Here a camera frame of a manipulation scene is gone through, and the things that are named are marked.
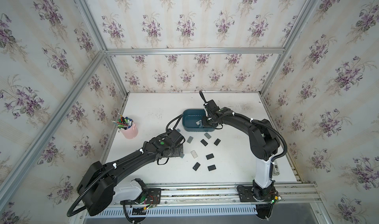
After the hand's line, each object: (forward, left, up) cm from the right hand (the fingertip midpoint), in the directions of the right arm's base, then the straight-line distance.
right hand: (205, 123), depth 96 cm
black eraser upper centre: (-11, +1, -5) cm, 12 cm away
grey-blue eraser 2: (+3, +5, -3) cm, 7 cm away
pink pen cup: (-8, +48, +6) cm, 49 cm away
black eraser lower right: (-27, -3, -5) cm, 27 cm away
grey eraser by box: (-7, -2, -5) cm, 8 cm away
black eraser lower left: (-27, +6, -5) cm, 28 cm away
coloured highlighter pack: (-29, -37, -2) cm, 47 cm away
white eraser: (-19, +7, -5) cm, 21 cm away
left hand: (-20, +18, +1) cm, 27 cm away
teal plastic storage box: (+8, +11, -4) cm, 14 cm away
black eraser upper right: (-11, -7, -5) cm, 14 cm away
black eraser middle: (-21, -2, -5) cm, 21 cm away
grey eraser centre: (-10, +10, -5) cm, 15 cm away
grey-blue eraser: (-3, +18, -5) cm, 19 cm away
